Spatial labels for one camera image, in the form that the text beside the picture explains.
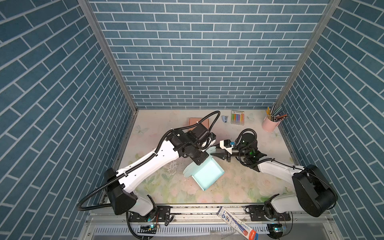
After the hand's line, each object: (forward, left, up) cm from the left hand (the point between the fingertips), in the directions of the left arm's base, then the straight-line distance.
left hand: (203, 157), depth 72 cm
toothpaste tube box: (-26, -17, -19) cm, 36 cm away
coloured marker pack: (+43, -29, -19) cm, 55 cm away
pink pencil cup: (+31, -48, -14) cm, 59 cm away
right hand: (+6, -4, -2) cm, 7 cm away
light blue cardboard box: (-2, -3, -16) cm, 16 cm away
